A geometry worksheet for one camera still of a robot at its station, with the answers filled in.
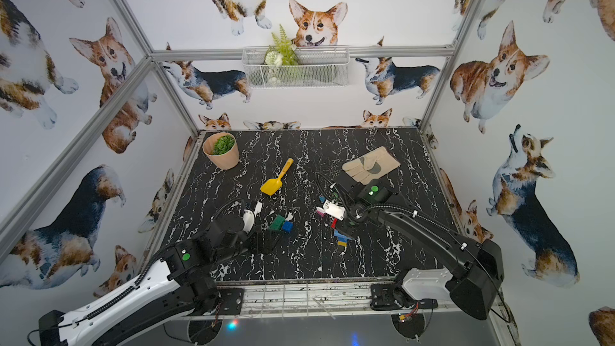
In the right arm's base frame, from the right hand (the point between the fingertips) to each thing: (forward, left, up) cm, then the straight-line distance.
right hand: (343, 223), depth 74 cm
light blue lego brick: (+1, 0, -15) cm, 15 cm away
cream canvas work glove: (+33, -15, -15) cm, 39 cm away
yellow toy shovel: (+22, +29, -15) cm, 39 cm away
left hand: (-2, +21, -1) cm, 21 cm away
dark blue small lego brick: (+5, +20, -14) cm, 24 cm away
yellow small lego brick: (-1, 0, -15) cm, 15 cm away
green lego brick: (+6, +23, -13) cm, 27 cm away
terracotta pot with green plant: (+34, +49, -4) cm, 60 cm away
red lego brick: (-3, +3, +9) cm, 10 cm away
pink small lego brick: (0, +6, +7) cm, 9 cm away
